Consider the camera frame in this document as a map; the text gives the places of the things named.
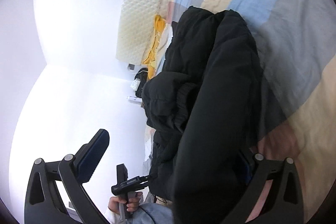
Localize white tissue box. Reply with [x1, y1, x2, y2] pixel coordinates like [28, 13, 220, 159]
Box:
[130, 79, 141, 92]

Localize checkered patchwork bed quilt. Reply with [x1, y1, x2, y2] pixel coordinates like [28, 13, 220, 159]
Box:
[169, 0, 335, 221]

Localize cream quilted headboard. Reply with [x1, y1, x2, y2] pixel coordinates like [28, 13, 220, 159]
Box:
[116, 0, 169, 65]

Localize person's left hand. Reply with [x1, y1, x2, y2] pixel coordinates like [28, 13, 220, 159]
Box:
[108, 192, 143, 214]

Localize black puffer jacket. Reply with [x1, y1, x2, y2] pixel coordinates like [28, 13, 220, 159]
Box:
[142, 6, 263, 223]

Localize yellow pillow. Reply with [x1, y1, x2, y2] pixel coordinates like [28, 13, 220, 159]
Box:
[142, 14, 166, 80]

